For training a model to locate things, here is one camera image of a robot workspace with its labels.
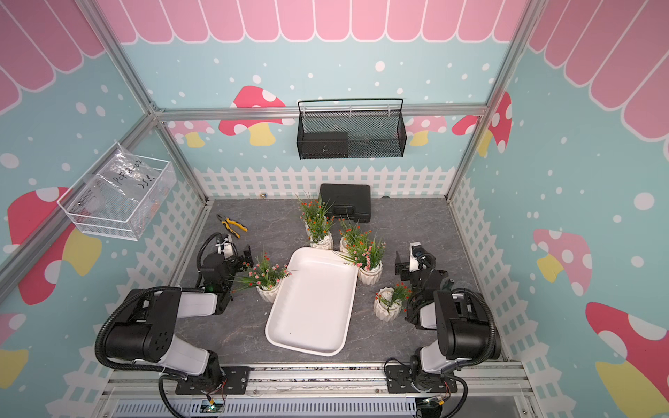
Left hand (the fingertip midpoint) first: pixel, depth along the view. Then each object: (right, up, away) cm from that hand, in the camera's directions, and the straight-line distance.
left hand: (237, 250), depth 94 cm
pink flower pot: (+13, -6, -14) cm, 21 cm away
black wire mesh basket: (+41, +41, -1) cm, 58 cm away
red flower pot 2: (+28, +10, +1) cm, 30 cm away
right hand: (+62, 0, -3) cm, 62 cm away
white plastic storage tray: (+28, -18, -6) cm, 34 cm away
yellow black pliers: (-12, +11, +19) cm, 25 cm away
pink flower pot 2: (+46, -2, -10) cm, 47 cm away
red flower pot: (+52, -15, -13) cm, 56 cm away
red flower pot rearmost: (+26, +16, +6) cm, 31 cm away
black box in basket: (+32, +36, -6) cm, 49 cm away
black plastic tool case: (+40, +20, +26) cm, 52 cm away
